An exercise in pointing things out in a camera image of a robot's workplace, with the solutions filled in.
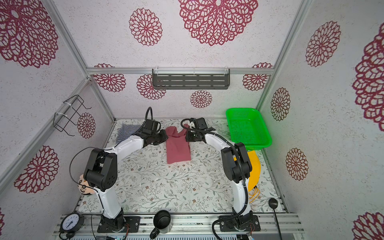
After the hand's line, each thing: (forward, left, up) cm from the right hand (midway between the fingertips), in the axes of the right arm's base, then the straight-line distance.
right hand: (185, 134), depth 97 cm
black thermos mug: (-48, +9, -10) cm, 50 cm away
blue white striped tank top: (+9, +45, -6) cm, 46 cm away
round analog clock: (-51, +53, -6) cm, 73 cm away
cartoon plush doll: (-35, +51, -1) cm, 62 cm away
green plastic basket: (+19, -47, -13) cm, 52 cm away
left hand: (-2, +11, +1) cm, 11 cm away
